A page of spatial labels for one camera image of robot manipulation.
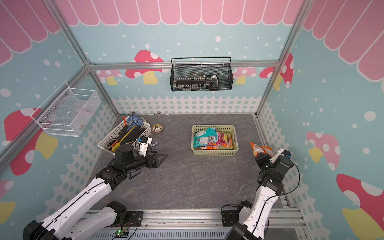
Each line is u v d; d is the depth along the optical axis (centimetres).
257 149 81
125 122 106
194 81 90
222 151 92
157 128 111
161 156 72
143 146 69
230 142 98
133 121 108
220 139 97
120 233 73
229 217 74
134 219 74
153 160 67
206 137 95
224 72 95
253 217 44
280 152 68
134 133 100
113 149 93
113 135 102
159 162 68
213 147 97
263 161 68
